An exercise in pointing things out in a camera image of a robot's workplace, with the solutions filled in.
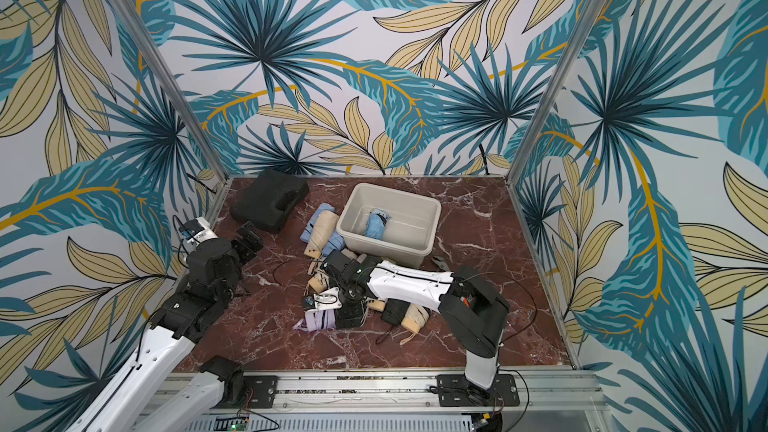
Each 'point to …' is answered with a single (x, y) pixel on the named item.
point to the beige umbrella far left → (325, 226)
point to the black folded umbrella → (393, 314)
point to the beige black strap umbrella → (415, 317)
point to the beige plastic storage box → (399, 226)
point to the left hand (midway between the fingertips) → (242, 236)
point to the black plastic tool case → (267, 201)
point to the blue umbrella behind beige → (335, 242)
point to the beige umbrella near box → (319, 281)
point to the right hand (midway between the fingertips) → (337, 301)
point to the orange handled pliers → (439, 261)
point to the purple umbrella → (317, 320)
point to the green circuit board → (231, 424)
